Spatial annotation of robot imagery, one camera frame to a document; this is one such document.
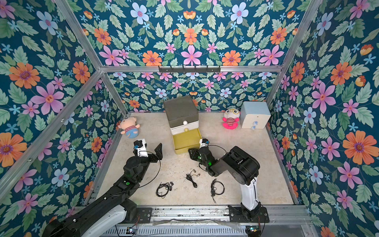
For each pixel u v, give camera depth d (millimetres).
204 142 876
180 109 1165
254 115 985
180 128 938
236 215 734
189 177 862
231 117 1101
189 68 926
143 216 736
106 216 562
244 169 508
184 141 1014
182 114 907
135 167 584
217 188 826
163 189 826
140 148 663
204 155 747
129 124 1043
